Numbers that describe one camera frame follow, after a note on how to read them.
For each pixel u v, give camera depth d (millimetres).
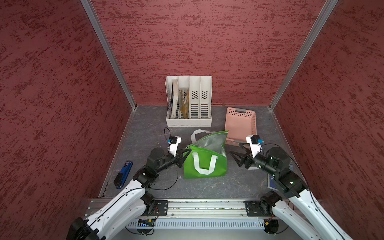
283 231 681
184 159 705
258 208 729
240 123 1122
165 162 625
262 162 588
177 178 849
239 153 626
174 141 648
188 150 714
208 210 752
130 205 499
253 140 583
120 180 786
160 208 738
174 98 970
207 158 725
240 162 620
